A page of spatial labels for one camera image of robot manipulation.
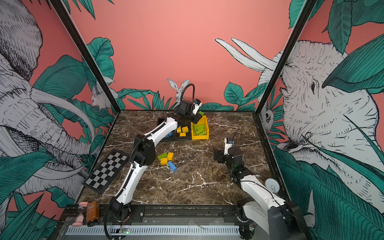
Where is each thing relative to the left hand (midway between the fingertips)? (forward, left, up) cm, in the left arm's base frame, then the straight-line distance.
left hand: (202, 112), depth 98 cm
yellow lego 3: (-3, +12, -15) cm, 19 cm away
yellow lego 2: (-27, +25, -14) cm, 40 cm away
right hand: (-24, -9, -4) cm, 26 cm away
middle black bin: (-7, +10, -15) cm, 19 cm away
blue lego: (-30, +20, -16) cm, 39 cm away
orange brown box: (-53, +57, -12) cm, 79 cm away
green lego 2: (-7, -1, -14) cm, 16 cm away
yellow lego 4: (-7, +14, -15) cm, 22 cm away
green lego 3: (-4, +5, -13) cm, 14 cm away
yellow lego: (-24, +21, -14) cm, 35 cm away
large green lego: (-2, +1, -14) cm, 14 cm away
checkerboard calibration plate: (-37, +59, -13) cm, 71 cm away
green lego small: (-24, +26, -14) cm, 38 cm away
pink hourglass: (-51, +63, -14) cm, 83 cm away
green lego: (+1, +1, -2) cm, 2 cm away
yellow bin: (+2, -2, -11) cm, 12 cm away
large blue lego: (-25, +19, +9) cm, 32 cm away
